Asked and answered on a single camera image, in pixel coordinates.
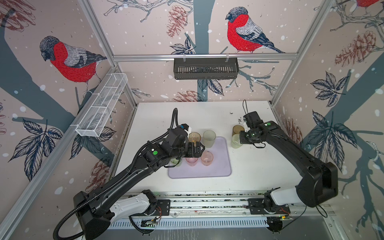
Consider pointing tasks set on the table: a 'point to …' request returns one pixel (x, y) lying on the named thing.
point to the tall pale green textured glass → (209, 137)
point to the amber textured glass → (236, 129)
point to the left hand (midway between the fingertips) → (198, 148)
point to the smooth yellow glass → (194, 136)
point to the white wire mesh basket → (94, 119)
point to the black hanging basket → (205, 69)
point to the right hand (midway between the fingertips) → (241, 140)
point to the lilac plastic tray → (221, 166)
